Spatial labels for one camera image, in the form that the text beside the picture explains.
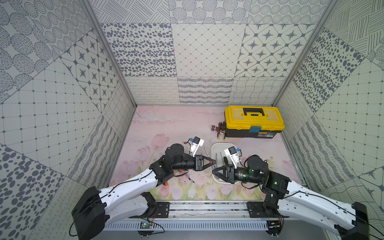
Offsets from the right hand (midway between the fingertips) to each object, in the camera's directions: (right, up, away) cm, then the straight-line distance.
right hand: (214, 173), depth 66 cm
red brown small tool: (+4, +18, +38) cm, 42 cm away
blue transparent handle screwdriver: (-2, +5, 0) cm, 6 cm away
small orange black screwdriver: (-25, -11, +14) cm, 31 cm away
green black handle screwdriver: (-12, -10, +18) cm, 24 cm away
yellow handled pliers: (+9, +17, +38) cm, 43 cm away
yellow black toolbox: (+24, +23, +24) cm, 40 cm away
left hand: (+1, +6, -2) cm, 7 cm away
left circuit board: (-33, -27, +5) cm, 43 cm away
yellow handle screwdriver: (+4, 0, +27) cm, 27 cm away
